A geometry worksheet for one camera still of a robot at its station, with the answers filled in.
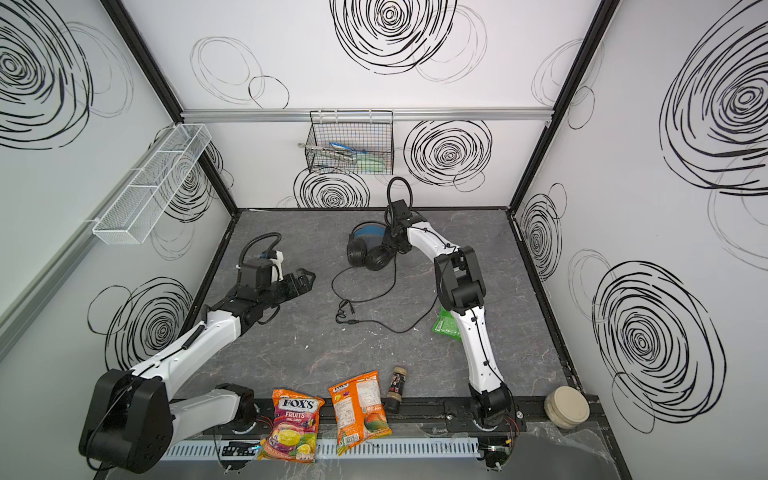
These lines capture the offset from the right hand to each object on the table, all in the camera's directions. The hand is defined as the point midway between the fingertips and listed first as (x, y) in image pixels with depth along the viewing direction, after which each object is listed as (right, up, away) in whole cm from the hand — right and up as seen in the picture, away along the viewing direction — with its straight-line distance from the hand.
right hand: (385, 241), depth 106 cm
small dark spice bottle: (+3, -39, -31) cm, 50 cm away
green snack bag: (+18, -24, -20) cm, 36 cm away
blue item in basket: (-14, +30, -15) cm, 36 cm away
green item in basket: (-9, +23, -19) cm, 32 cm away
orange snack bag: (-6, -41, -34) cm, 54 cm away
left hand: (-23, -11, -20) cm, 32 cm away
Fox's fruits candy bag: (-21, -42, -37) cm, 60 cm away
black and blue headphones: (-7, -1, -7) cm, 10 cm away
